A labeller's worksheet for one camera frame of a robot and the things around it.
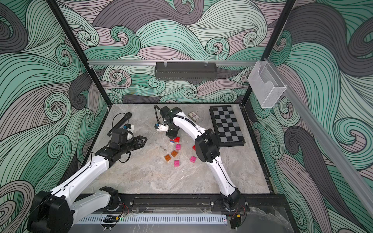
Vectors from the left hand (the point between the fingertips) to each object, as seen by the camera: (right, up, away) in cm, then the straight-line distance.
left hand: (144, 138), depth 83 cm
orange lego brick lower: (+13, -13, +5) cm, 19 cm away
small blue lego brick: (+15, -4, +12) cm, 20 cm away
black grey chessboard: (+54, +5, +19) cm, 57 cm away
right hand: (+18, +1, +12) cm, 22 cm away
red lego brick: (+19, -2, +10) cm, 22 cm away
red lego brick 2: (+30, -8, +12) cm, 33 cm away
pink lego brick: (+19, -16, +4) cm, 25 cm away
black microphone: (-19, +13, +25) cm, 34 cm away
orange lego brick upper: (+17, -11, +8) cm, 22 cm away
